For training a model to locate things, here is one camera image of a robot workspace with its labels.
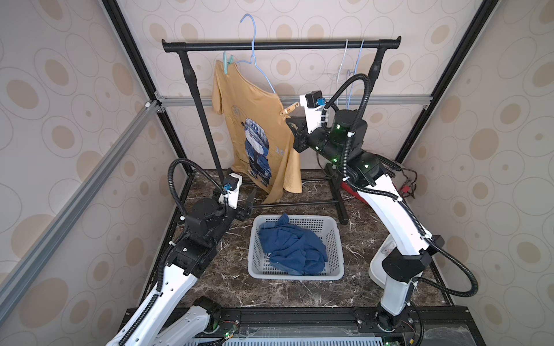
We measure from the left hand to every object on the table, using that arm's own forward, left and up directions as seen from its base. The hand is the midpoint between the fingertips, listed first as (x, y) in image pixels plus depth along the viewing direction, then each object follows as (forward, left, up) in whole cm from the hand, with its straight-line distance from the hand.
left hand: (249, 185), depth 65 cm
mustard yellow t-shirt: (+19, -3, -7) cm, 20 cm away
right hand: (+12, -14, +16) cm, 25 cm away
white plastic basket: (+3, -28, -30) cm, 42 cm away
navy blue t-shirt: (-11, -14, -22) cm, 29 cm away
